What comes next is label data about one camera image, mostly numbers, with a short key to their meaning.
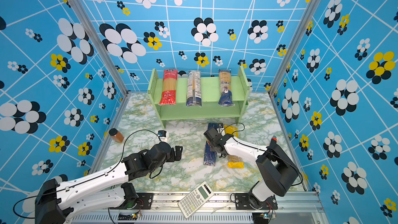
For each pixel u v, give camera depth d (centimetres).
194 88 80
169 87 81
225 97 76
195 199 74
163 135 68
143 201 73
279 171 43
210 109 94
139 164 56
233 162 83
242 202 72
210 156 84
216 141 69
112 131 89
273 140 94
